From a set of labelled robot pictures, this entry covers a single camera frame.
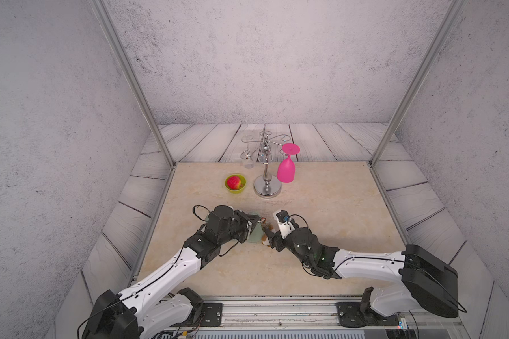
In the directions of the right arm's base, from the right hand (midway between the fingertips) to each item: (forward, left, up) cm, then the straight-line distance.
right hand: (272, 224), depth 79 cm
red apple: (+28, +18, -9) cm, 35 cm away
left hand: (0, +3, +5) cm, 6 cm away
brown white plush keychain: (0, +3, -1) cm, 3 cm away
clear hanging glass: (+37, +11, -1) cm, 39 cm away
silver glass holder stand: (+31, +2, -15) cm, 34 cm away
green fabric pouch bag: (-2, +6, -4) cm, 7 cm away
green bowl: (+31, +14, -11) cm, 35 cm away
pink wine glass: (+25, -7, +4) cm, 26 cm away
